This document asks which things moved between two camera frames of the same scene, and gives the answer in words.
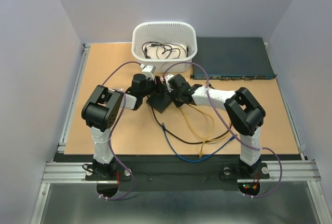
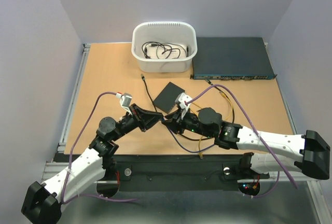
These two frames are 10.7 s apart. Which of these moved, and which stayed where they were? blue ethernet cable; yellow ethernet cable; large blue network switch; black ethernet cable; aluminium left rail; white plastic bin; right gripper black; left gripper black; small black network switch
Moved: blue ethernet cable; small black network switch; right gripper black; black ethernet cable; yellow ethernet cable; left gripper black
Stayed: large blue network switch; aluminium left rail; white plastic bin
